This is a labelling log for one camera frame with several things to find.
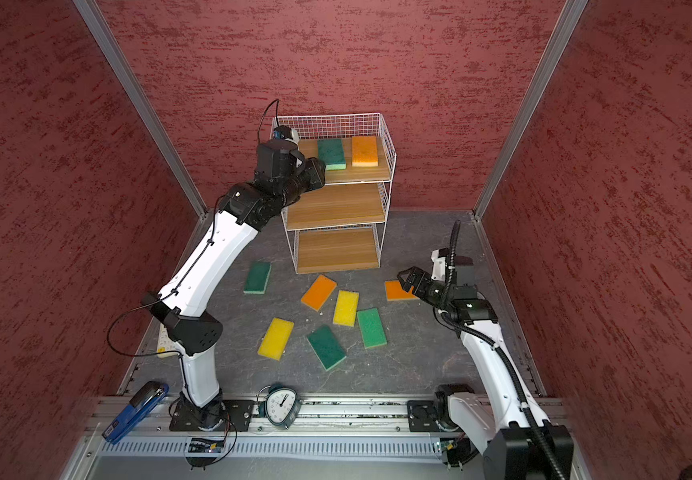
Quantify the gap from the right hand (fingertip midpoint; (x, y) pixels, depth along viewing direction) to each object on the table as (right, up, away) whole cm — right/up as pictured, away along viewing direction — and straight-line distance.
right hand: (404, 285), depth 80 cm
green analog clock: (-32, -29, -7) cm, 44 cm away
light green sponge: (-9, -14, +9) cm, 19 cm away
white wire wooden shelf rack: (-18, +17, +6) cm, 26 cm away
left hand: (-23, +29, -8) cm, 38 cm away
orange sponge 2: (0, -5, +20) cm, 21 cm away
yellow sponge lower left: (-37, -18, +7) cm, 42 cm away
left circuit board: (-51, -39, -8) cm, 65 cm away
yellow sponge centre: (-17, -9, +12) cm, 23 cm away
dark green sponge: (-22, -19, +5) cm, 30 cm away
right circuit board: (+12, -39, -9) cm, 42 cm away
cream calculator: (-68, -18, +4) cm, 71 cm away
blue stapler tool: (-68, -29, -6) cm, 74 cm away
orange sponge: (-25, -5, +15) cm, 30 cm away
